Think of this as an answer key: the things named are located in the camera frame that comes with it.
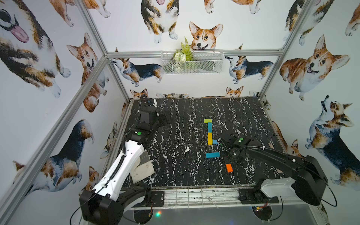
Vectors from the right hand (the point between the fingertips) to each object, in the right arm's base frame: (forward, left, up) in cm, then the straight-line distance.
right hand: (227, 159), depth 80 cm
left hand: (+19, +34, +22) cm, 45 cm away
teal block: (+26, +7, -7) cm, 28 cm away
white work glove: (-3, +50, -6) cm, 50 cm away
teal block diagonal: (+6, +7, -8) cm, 12 cm away
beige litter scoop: (+12, -32, -8) cm, 35 cm away
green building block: (+32, +9, -7) cm, 34 cm away
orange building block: (-3, -2, -7) cm, 7 cm away
